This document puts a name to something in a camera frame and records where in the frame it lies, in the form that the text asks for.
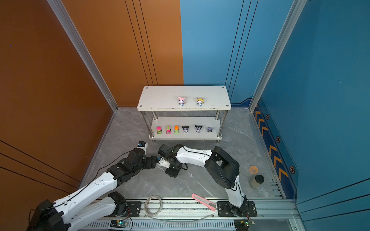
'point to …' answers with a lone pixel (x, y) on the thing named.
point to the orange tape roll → (253, 170)
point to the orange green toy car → (177, 129)
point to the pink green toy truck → (159, 130)
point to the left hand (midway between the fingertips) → (153, 155)
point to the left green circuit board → (118, 224)
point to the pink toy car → (168, 130)
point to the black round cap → (255, 182)
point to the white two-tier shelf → (182, 113)
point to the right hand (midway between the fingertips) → (172, 173)
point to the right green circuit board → (243, 224)
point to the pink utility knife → (211, 206)
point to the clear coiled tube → (152, 216)
